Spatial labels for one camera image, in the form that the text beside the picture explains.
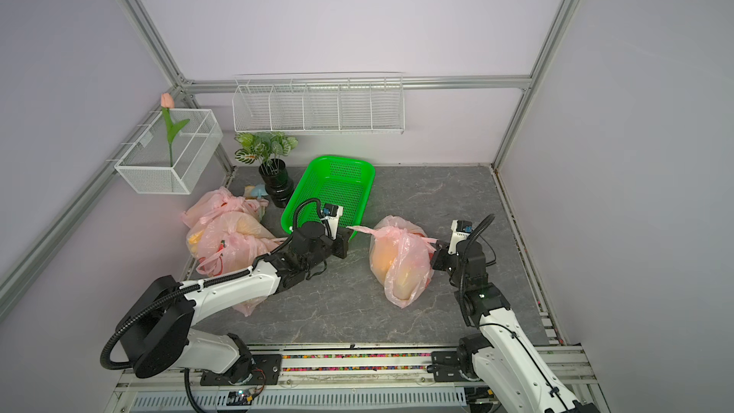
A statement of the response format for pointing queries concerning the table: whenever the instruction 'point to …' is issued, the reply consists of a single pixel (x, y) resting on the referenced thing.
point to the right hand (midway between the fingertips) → (439, 240)
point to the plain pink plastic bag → (400, 257)
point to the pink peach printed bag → (226, 253)
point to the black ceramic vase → (278, 186)
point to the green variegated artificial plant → (265, 147)
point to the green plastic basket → (336, 180)
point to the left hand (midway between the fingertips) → (352, 230)
